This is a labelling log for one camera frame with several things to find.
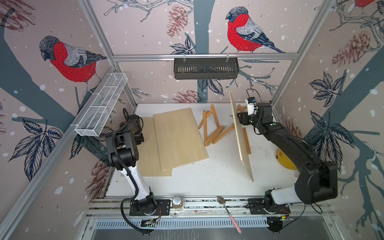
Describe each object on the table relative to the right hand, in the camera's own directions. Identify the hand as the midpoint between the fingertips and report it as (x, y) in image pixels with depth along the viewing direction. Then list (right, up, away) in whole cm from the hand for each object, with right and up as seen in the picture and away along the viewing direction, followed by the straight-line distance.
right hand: (242, 111), depth 86 cm
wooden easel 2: (+5, -19, +6) cm, 21 cm away
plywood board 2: (-39, -19, +10) cm, 45 cm away
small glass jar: (-36, -41, -21) cm, 59 cm away
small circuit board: (-51, -55, -15) cm, 77 cm away
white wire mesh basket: (-79, -5, -15) cm, 80 cm away
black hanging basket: (-34, +32, +20) cm, 51 cm away
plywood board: (-57, -32, +2) cm, 65 cm away
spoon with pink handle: (-14, -47, -10) cm, 51 cm away
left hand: (-68, -19, +10) cm, 71 cm away
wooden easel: (-16, -13, +17) cm, 27 cm away
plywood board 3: (-8, -9, -19) cm, 22 cm away
